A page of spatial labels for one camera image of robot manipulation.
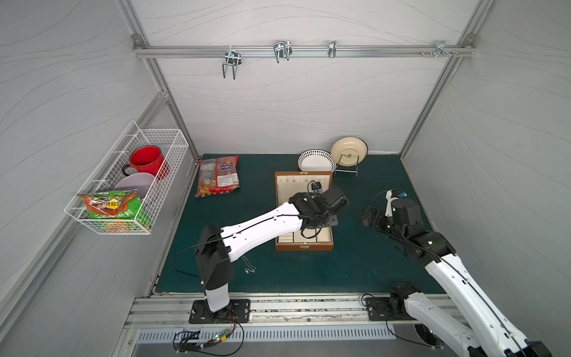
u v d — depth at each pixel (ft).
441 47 2.51
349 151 3.39
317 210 1.71
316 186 2.30
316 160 3.87
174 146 2.32
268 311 2.46
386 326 2.26
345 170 3.75
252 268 2.71
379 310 2.41
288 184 2.90
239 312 2.41
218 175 3.52
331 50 2.57
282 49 2.52
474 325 1.39
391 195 2.25
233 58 2.57
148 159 2.20
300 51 2.58
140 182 2.07
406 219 1.80
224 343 2.22
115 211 1.76
